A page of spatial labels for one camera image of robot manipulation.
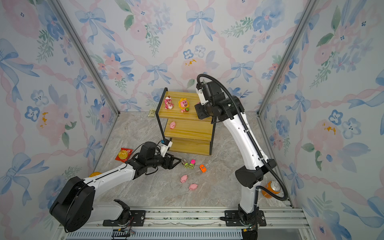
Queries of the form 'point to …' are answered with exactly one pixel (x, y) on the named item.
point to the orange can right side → (274, 186)
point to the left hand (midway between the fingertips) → (177, 157)
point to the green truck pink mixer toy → (192, 164)
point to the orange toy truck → (203, 168)
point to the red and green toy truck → (185, 163)
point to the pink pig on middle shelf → (172, 125)
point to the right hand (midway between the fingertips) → (203, 106)
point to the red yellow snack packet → (124, 154)
